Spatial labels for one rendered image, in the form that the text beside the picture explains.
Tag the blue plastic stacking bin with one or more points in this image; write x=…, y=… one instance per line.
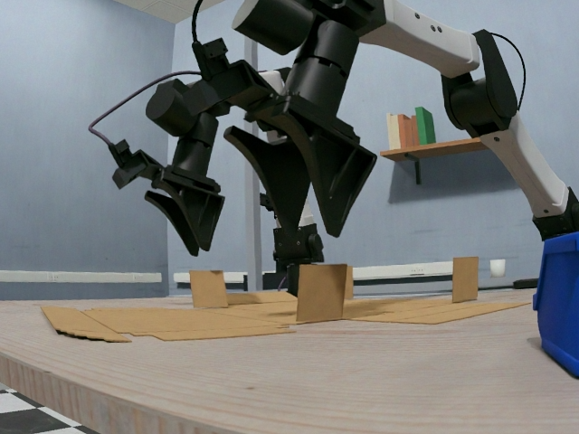
x=557, y=300

